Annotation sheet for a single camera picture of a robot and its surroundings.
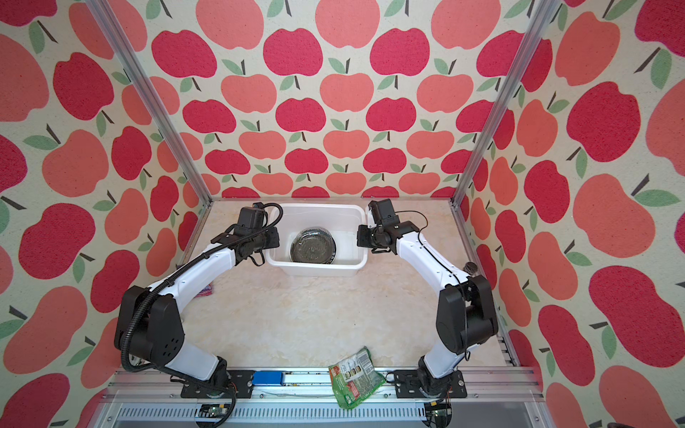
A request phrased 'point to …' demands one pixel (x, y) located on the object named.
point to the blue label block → (268, 378)
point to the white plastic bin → (340, 219)
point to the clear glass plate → (313, 245)
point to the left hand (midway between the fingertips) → (281, 237)
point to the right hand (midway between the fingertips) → (364, 236)
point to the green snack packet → (356, 378)
